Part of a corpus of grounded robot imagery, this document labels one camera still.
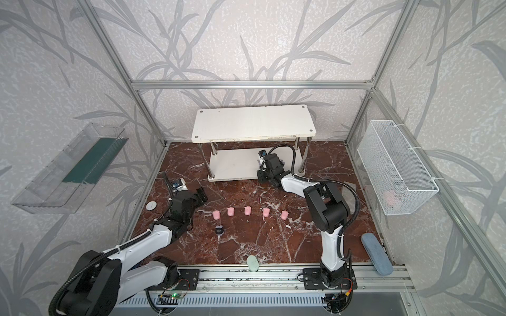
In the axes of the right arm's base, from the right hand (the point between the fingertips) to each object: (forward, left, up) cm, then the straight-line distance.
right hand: (261, 169), depth 99 cm
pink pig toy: (-23, -11, -5) cm, 26 cm away
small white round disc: (-17, +53, -6) cm, 56 cm away
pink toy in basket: (-25, -50, +13) cm, 58 cm away
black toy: (-30, +18, -3) cm, 35 cm away
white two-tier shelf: (-6, +11, +27) cm, 29 cm away
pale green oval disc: (-42, +3, -6) cm, 43 cm away
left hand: (-14, +29, +3) cm, 32 cm away
